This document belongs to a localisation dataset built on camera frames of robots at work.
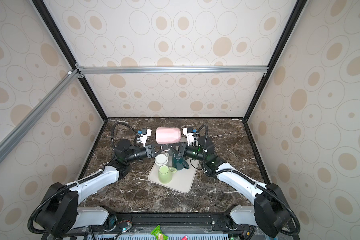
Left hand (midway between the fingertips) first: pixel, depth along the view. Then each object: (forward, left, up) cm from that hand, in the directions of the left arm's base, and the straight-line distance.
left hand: (168, 149), depth 70 cm
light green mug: (-5, +3, -17) cm, 18 cm away
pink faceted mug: (+4, +2, +5) cm, 7 cm away
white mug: (+4, +6, -19) cm, 20 cm away
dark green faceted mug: (+2, -4, -19) cm, 20 cm away
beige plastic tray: (-5, -6, -26) cm, 27 cm away
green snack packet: (-31, +4, -23) cm, 39 cm away
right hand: (+1, 0, -1) cm, 2 cm away
